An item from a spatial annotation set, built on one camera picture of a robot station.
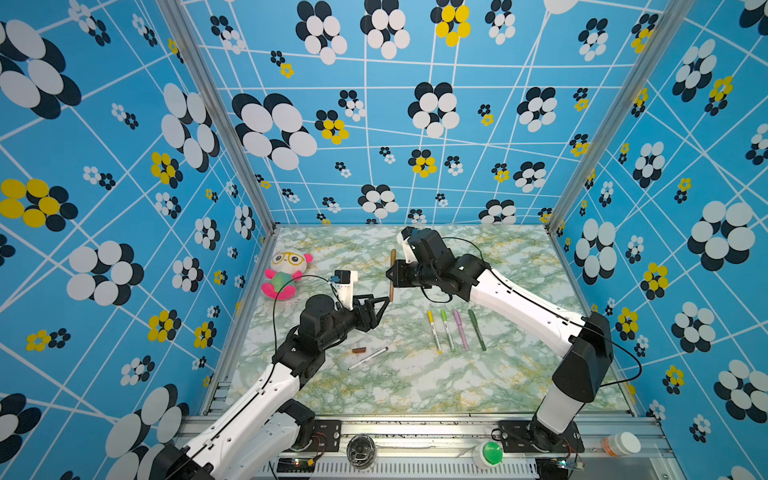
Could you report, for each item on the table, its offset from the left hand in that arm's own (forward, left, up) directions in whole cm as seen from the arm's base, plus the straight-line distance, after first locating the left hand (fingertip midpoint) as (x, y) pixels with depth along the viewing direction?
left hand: (382, 300), depth 74 cm
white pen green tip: (+6, -19, -22) cm, 29 cm away
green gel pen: (+3, -29, -21) cm, 36 cm away
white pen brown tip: (-6, +5, -22) cm, 24 cm away
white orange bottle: (-28, -54, -14) cm, 63 cm away
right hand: (+8, -2, +1) cm, 8 cm away
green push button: (-30, -24, -12) cm, 41 cm away
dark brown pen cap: (-4, +7, -23) cm, 24 cm away
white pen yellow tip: (+6, -15, -21) cm, 27 cm away
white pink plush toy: (+23, +33, -15) cm, 43 cm away
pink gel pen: (+4, -24, -22) cm, 33 cm away
